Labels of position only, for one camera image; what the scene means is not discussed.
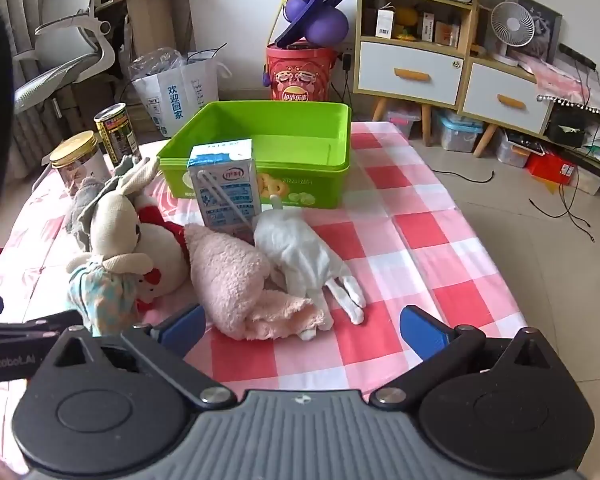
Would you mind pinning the black drink can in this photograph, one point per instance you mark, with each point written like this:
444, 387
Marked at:
116, 132

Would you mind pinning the wooden shelf cabinet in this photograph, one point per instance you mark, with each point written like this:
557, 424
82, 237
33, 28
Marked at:
425, 52

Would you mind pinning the red snack bucket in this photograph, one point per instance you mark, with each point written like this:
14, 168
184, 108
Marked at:
298, 73

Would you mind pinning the framed picture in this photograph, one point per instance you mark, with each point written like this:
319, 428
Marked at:
547, 23

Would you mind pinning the purple hopper ball toy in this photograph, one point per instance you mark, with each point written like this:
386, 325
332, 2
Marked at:
319, 22

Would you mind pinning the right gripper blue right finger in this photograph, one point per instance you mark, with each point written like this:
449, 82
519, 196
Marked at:
444, 351

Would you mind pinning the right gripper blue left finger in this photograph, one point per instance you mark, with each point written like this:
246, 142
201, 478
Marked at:
163, 348

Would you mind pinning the gold lid clear jar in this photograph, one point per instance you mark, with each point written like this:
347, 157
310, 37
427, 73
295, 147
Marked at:
79, 158

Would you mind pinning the white paper shopping bag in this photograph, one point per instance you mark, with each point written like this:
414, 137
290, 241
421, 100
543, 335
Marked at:
174, 87

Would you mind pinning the beige plush rabbit doll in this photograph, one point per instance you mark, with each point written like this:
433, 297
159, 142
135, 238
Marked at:
103, 280

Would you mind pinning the white red plush toy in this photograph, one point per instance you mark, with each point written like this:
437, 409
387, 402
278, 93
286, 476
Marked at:
164, 242

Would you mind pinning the green plastic storage bin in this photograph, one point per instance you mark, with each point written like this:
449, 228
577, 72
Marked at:
301, 149

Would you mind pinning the white office chair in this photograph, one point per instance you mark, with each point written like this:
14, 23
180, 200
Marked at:
70, 45

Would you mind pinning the white fabric glove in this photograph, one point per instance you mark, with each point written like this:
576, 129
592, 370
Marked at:
306, 267

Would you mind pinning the blue white milk carton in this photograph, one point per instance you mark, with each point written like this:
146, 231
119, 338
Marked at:
226, 188

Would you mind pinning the white desk fan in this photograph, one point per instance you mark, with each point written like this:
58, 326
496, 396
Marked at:
513, 27

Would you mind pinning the grey cloth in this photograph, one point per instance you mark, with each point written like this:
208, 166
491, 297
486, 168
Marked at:
82, 204

